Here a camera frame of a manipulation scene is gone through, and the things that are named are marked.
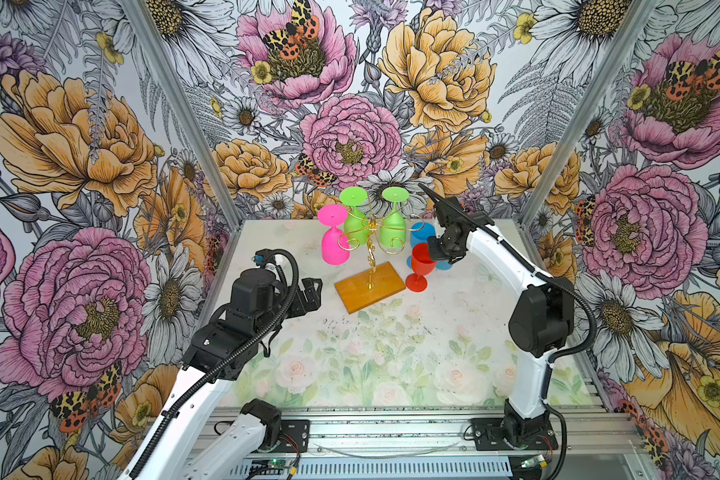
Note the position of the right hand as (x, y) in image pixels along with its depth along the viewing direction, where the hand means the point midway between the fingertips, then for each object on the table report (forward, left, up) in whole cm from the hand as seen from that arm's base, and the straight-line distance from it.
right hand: (438, 260), depth 91 cm
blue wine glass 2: (+11, -6, -17) cm, 21 cm away
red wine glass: (-2, +5, +1) cm, 6 cm away
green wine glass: (+2, +24, +11) cm, 26 cm away
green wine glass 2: (+4, +14, +9) cm, 17 cm away
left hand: (-19, +36, +12) cm, 43 cm away
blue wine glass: (+12, +4, 0) cm, 13 cm away
